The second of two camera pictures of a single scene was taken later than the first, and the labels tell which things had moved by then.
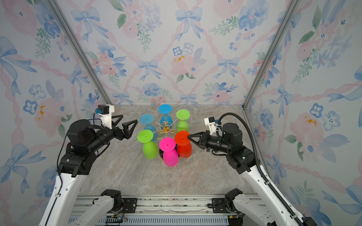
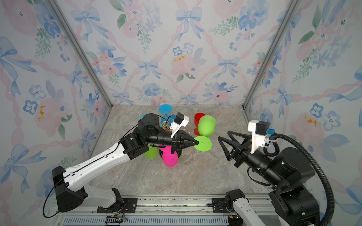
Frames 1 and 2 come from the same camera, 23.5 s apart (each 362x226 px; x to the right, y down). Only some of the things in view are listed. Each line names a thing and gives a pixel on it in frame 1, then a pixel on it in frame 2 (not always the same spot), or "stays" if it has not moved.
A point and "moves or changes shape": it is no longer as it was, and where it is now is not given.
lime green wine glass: (182, 116) moves or changes shape
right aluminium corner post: (285, 20) stays
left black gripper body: (116, 133) to (175, 142)
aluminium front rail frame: (161, 211) stays
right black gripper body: (211, 142) to (241, 153)
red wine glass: (185, 147) moves or changes shape
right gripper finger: (196, 134) to (247, 138)
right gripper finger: (202, 146) to (232, 143)
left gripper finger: (127, 133) to (185, 143)
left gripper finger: (116, 122) to (184, 134)
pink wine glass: (170, 156) stays
